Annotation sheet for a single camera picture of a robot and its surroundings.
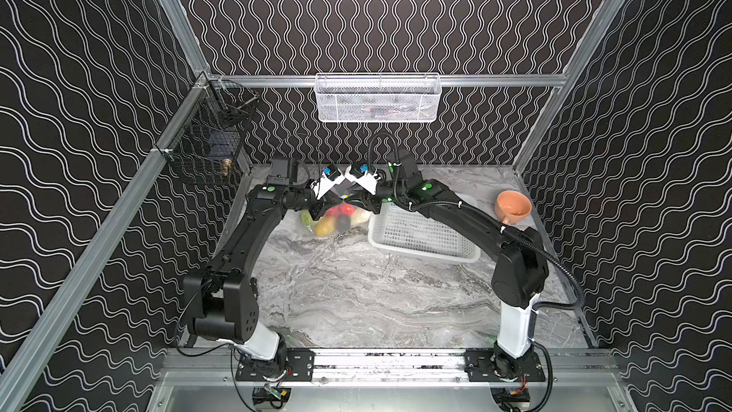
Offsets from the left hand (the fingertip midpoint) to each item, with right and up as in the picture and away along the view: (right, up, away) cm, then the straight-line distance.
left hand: (345, 199), depth 81 cm
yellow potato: (-8, -9, +12) cm, 17 cm away
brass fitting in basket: (-34, +10, -1) cm, 35 cm away
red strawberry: (0, -3, +10) cm, 10 cm away
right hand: (+1, +2, 0) cm, 2 cm away
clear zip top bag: (-4, -4, +6) cm, 8 cm away
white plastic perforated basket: (+24, -12, +19) cm, 33 cm away
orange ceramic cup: (+60, -3, +25) cm, 65 cm away
